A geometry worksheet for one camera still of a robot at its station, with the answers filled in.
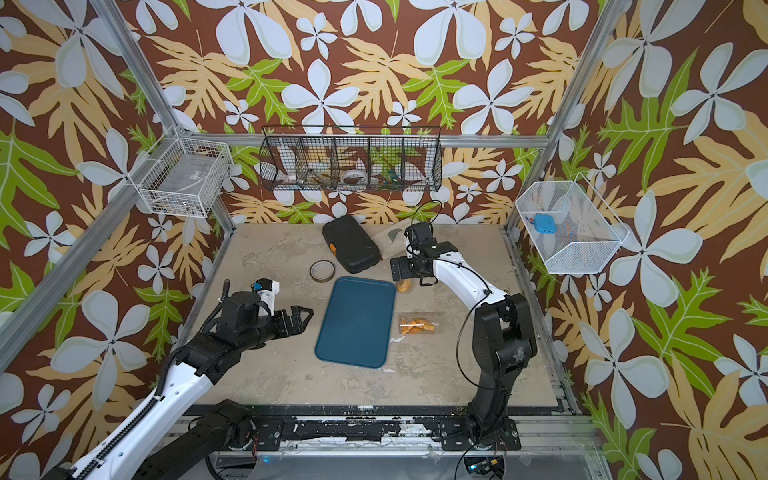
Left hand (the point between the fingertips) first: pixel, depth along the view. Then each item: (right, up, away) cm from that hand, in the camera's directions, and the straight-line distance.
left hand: (303, 311), depth 77 cm
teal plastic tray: (+13, -7, +17) cm, 22 cm away
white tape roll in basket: (+11, +41, +22) cm, 48 cm away
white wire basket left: (-37, +38, +8) cm, 53 cm away
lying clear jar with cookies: (+32, -7, +14) cm, 35 cm away
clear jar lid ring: (-1, +9, +29) cm, 30 cm away
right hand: (+28, +11, +16) cm, 34 cm away
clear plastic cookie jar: (+28, +5, +22) cm, 36 cm away
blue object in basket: (+69, +24, +9) cm, 73 cm away
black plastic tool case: (+11, +17, +29) cm, 35 cm away
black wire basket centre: (+9, +47, +20) cm, 52 cm away
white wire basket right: (+74, +21, 0) cm, 77 cm away
